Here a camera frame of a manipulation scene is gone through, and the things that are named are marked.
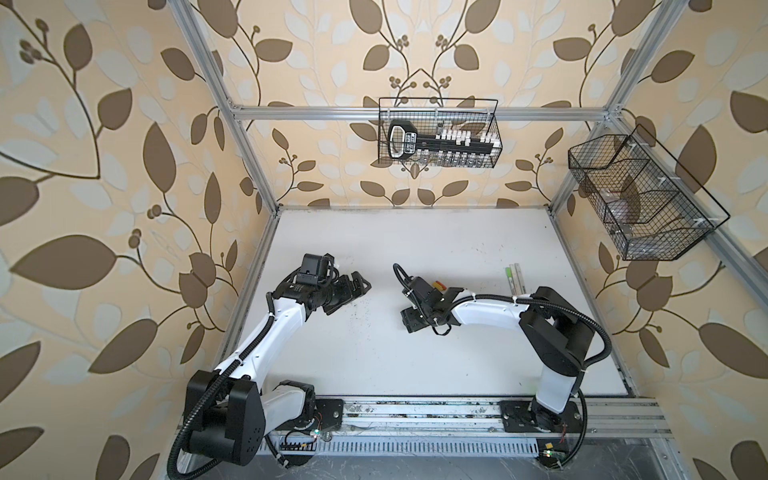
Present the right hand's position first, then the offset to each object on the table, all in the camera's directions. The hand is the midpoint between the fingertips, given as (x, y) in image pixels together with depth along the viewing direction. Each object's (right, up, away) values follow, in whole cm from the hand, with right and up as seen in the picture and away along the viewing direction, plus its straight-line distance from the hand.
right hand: (412, 319), depth 91 cm
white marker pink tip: (+37, +11, +10) cm, 40 cm away
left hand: (-15, +11, -8) cm, 20 cm away
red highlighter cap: (+10, +9, +8) cm, 16 cm away
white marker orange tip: (+35, +12, +9) cm, 38 cm away
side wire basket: (+58, +32, -18) cm, 69 cm away
